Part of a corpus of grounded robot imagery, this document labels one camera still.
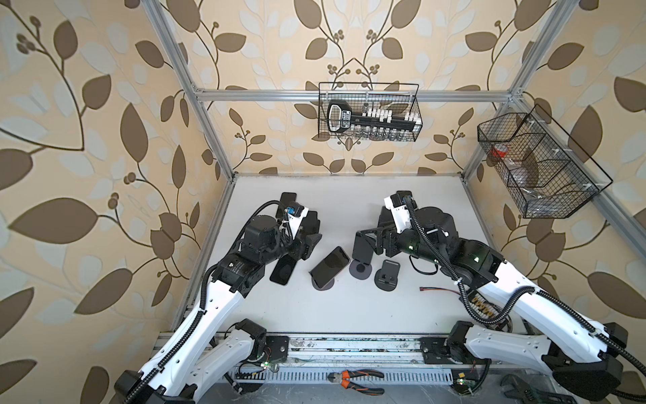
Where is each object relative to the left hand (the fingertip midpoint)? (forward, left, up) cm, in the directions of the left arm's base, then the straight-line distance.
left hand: (306, 226), depth 71 cm
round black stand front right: (-6, -26, -22) cm, 35 cm away
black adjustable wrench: (-37, -62, -25) cm, 77 cm away
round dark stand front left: (-9, -6, -21) cm, 24 cm away
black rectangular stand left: (+15, +1, -21) cm, 26 cm away
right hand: (-3, -18, +3) cm, 18 cm away
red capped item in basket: (+30, -66, +4) cm, 72 cm away
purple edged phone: (+32, +14, -27) cm, 44 cm away
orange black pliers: (-33, -11, -26) cm, 44 cm away
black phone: (-5, -6, -18) cm, 20 cm away
